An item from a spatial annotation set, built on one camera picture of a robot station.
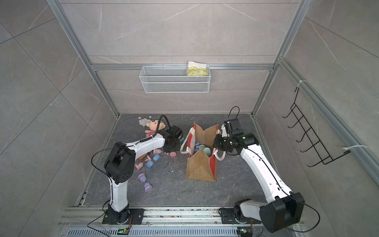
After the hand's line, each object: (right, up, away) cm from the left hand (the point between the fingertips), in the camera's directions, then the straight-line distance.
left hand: (178, 146), depth 95 cm
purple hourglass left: (-15, -20, -15) cm, 30 cm away
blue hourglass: (+12, +1, -6) cm, 13 cm away
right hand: (+22, +4, -18) cm, 29 cm away
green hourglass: (+18, -1, -12) cm, 22 cm away
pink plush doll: (-19, +14, +8) cm, 25 cm away
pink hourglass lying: (-4, -5, -2) cm, 6 cm away
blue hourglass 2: (-17, -10, -5) cm, 21 cm away
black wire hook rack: (+65, +3, -31) cm, 72 cm away
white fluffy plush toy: (-29, +17, +15) cm, 37 cm away
